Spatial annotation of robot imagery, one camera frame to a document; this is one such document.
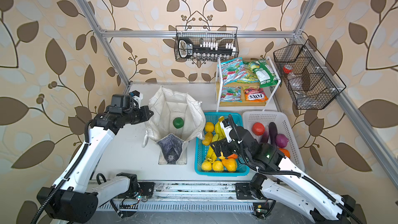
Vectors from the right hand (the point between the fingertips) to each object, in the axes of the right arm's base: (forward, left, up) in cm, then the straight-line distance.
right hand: (219, 142), depth 70 cm
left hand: (+15, +32, +5) cm, 35 cm away
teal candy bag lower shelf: (+29, -10, 0) cm, 31 cm away
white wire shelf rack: (+24, -1, +8) cm, 25 cm away
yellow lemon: (-6, +6, -14) cm, 17 cm away
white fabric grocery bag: (+2, +23, -4) cm, 23 cm away
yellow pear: (-5, -6, -14) cm, 17 cm away
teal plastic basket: (-6, -12, -14) cm, 19 cm away
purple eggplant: (+13, -33, -16) cm, 39 cm away
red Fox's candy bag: (+29, -24, -1) cm, 37 cm away
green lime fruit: (+20, +23, -15) cm, 34 cm away
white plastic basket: (+21, -31, -13) cm, 39 cm away
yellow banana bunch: (+11, -2, -16) cm, 19 cm away
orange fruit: (-8, -4, +5) cm, 11 cm away
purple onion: (+5, -34, -11) cm, 36 cm away
